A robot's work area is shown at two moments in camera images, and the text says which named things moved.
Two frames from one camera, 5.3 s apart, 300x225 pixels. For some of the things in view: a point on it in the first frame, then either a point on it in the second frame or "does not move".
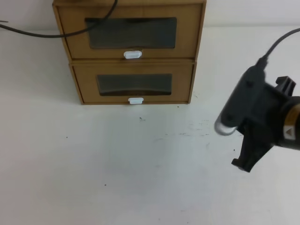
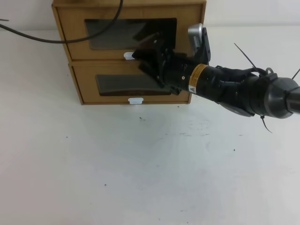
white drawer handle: (132, 54) does not move
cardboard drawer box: (135, 29) does not move
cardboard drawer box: (114, 82) does not move
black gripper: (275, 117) -> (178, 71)
